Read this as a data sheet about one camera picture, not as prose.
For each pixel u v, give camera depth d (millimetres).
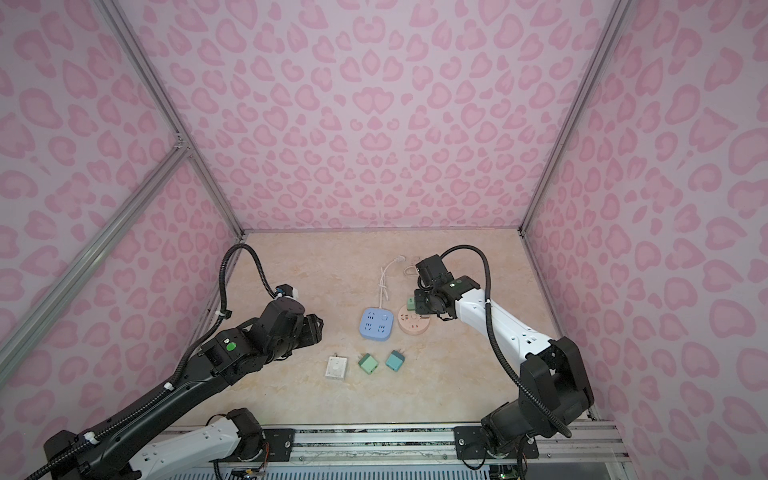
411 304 905
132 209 724
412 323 926
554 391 421
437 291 629
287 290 672
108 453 394
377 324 926
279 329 550
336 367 838
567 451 734
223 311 580
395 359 859
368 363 853
